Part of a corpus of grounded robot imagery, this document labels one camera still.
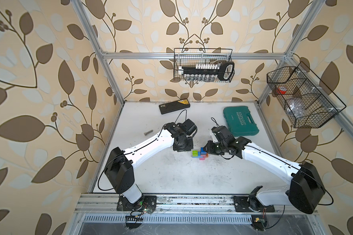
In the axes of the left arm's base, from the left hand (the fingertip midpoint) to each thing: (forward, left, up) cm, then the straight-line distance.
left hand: (188, 147), depth 79 cm
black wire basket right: (+14, -59, +19) cm, 64 cm away
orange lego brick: (-1, -11, -8) cm, 14 cm away
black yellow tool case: (+43, +11, -13) cm, 46 cm away
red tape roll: (+26, -52, +20) cm, 61 cm away
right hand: (+1, -10, -4) cm, 10 cm away
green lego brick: (0, -4, -7) cm, 9 cm away
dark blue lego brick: (0, -8, -4) cm, 9 cm away
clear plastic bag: (+10, -53, +20) cm, 58 cm away
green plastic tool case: (+25, -38, -9) cm, 46 cm away
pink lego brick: (-1, -10, -11) cm, 15 cm away
